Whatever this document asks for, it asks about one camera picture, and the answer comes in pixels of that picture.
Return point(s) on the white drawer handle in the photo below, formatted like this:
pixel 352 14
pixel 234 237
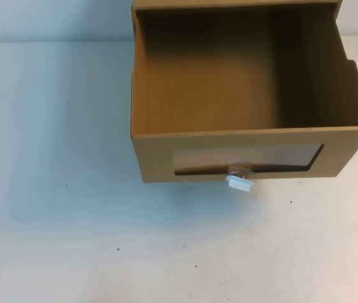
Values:
pixel 239 183

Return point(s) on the cardboard drawer with window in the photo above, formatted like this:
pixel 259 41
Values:
pixel 259 92

